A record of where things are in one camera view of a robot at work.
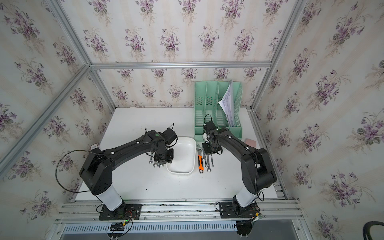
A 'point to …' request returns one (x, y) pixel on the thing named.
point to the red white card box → (94, 146)
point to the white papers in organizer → (227, 103)
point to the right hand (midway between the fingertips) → (209, 151)
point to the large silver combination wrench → (160, 163)
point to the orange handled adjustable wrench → (200, 162)
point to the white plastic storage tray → (184, 157)
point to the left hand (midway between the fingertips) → (172, 163)
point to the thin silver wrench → (212, 166)
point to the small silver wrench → (155, 163)
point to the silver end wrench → (208, 168)
